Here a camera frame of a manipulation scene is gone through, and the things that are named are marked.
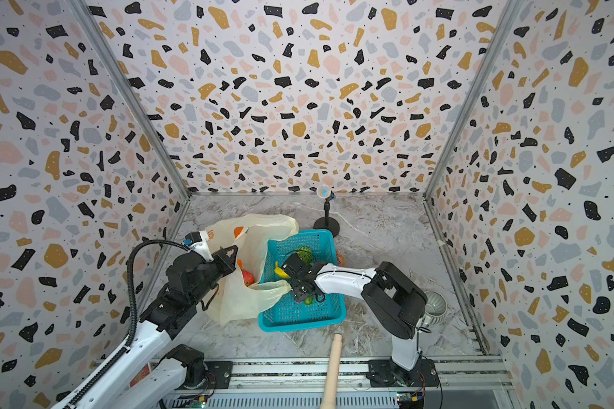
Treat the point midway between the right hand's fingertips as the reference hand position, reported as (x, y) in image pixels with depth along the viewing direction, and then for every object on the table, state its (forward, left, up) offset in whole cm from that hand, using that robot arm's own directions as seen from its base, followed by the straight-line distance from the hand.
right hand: (300, 283), depth 90 cm
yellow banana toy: (+4, +7, +1) cm, 8 cm away
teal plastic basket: (-10, +4, -3) cm, 11 cm away
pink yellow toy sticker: (+10, -15, -1) cm, 18 cm away
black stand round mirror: (+28, -9, -1) cm, 29 cm away
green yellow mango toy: (-7, -4, +3) cm, 8 cm away
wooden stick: (-32, -11, +2) cm, 33 cm away
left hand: (+1, +16, +23) cm, 28 cm away
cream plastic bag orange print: (-11, +15, +15) cm, 24 cm away
